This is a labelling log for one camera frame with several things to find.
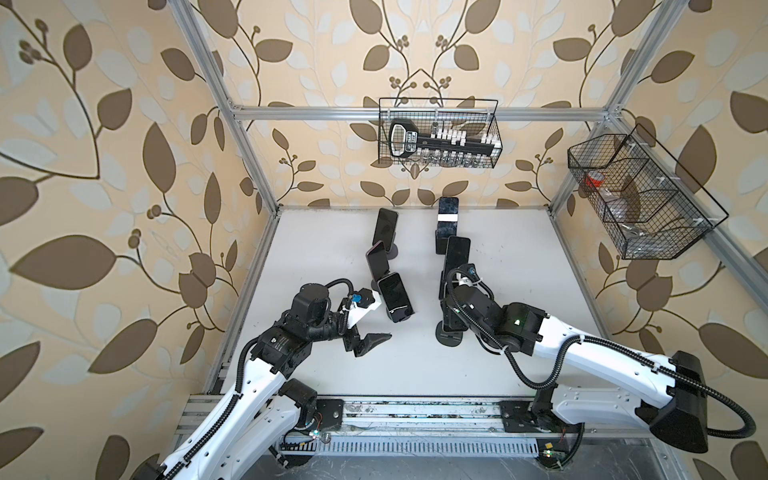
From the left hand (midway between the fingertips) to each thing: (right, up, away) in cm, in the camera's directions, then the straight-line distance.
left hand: (383, 316), depth 69 cm
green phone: (+3, +1, +16) cm, 17 cm away
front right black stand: (+18, -10, +15) cm, 26 cm away
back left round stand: (+2, +13, +39) cm, 41 cm away
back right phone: (+21, +26, +33) cm, 47 cm away
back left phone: (0, +21, +22) cm, 31 cm away
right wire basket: (+66, +26, +4) cm, 71 cm away
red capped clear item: (+62, +36, +18) cm, 74 cm away
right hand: (+18, +1, +7) cm, 19 cm away
